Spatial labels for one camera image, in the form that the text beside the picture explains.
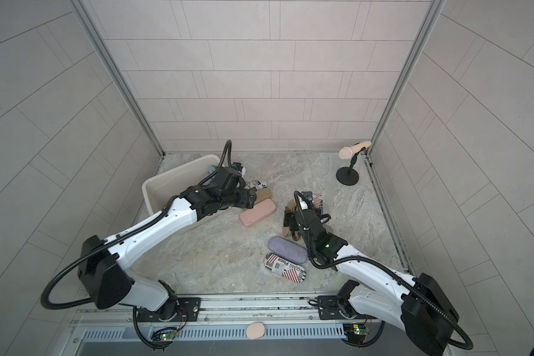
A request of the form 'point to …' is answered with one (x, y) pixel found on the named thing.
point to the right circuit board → (356, 333)
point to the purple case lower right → (288, 249)
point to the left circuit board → (165, 336)
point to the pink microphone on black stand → (348, 175)
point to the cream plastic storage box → (159, 190)
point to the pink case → (260, 210)
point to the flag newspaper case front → (285, 268)
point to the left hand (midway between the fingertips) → (252, 192)
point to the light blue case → (211, 170)
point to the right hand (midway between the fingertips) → (293, 208)
